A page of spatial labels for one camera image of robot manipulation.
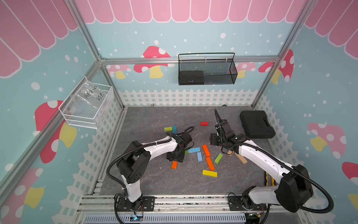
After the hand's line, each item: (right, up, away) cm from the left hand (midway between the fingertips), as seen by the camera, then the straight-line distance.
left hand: (175, 161), depth 88 cm
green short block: (+7, +4, +6) cm, 10 cm away
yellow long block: (+21, -7, -2) cm, 22 cm away
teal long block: (-2, +19, +17) cm, 26 cm away
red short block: (+21, +23, +21) cm, 38 cm away
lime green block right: (+28, +1, +2) cm, 28 cm away
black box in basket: (+10, +54, +6) cm, 56 cm away
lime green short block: (-6, +19, +18) cm, 27 cm away
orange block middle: (+22, -1, +2) cm, 22 cm away
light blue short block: (+16, +1, +4) cm, 16 cm away
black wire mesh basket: (+27, +59, +6) cm, 65 cm away
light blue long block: (+12, +6, +6) cm, 15 cm away
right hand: (+23, +15, -2) cm, 28 cm away
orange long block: (-1, -2, 0) cm, 3 cm away
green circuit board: (-20, -26, -15) cm, 36 cm away
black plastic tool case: (+60, +22, +16) cm, 66 cm away
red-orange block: (+20, +5, +7) cm, 22 cm away
